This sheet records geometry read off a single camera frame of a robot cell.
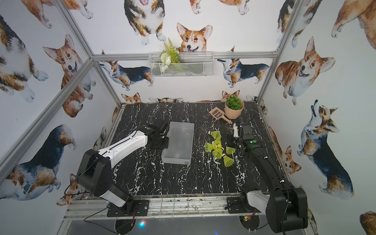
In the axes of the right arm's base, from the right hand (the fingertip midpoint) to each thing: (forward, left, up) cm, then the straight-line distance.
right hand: (227, 138), depth 84 cm
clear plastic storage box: (+10, +29, -13) cm, 33 cm away
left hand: (0, +35, -4) cm, 35 cm away
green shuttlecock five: (-9, -1, -12) cm, 15 cm away
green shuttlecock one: (+9, +5, -11) cm, 15 cm away
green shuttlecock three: (-1, -3, -14) cm, 14 cm away
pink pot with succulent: (+27, -8, -2) cm, 28 cm away
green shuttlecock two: (0, +10, -10) cm, 14 cm away
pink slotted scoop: (+30, +2, -14) cm, 34 cm away
